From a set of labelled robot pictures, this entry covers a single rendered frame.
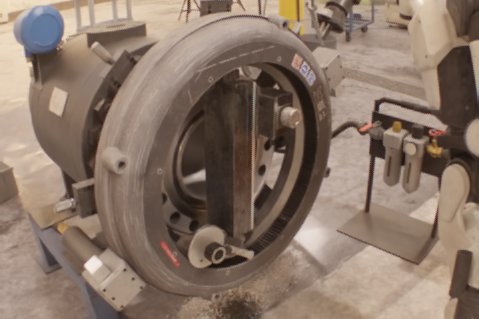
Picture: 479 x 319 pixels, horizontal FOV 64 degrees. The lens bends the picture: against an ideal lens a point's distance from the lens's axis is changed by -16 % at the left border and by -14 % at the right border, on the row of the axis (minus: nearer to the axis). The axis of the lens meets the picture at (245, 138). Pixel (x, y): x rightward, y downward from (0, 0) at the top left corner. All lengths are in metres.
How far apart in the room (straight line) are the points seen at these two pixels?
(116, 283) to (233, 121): 0.45
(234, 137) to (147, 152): 0.22
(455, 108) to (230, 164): 0.53
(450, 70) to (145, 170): 0.66
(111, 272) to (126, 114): 0.36
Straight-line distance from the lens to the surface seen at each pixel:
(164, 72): 0.88
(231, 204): 1.07
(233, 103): 0.97
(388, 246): 1.85
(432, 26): 0.94
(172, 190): 1.11
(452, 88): 0.95
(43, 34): 1.49
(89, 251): 1.11
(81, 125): 1.22
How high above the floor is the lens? 1.10
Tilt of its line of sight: 23 degrees down
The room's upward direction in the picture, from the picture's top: 2 degrees counter-clockwise
